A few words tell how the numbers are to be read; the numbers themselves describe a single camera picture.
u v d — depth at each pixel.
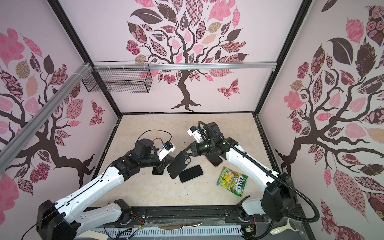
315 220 0.37
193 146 0.66
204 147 0.65
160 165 0.66
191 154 0.68
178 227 0.70
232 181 0.83
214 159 0.93
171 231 0.70
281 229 0.69
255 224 0.72
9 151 0.50
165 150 0.63
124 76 0.95
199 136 0.69
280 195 0.40
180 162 0.72
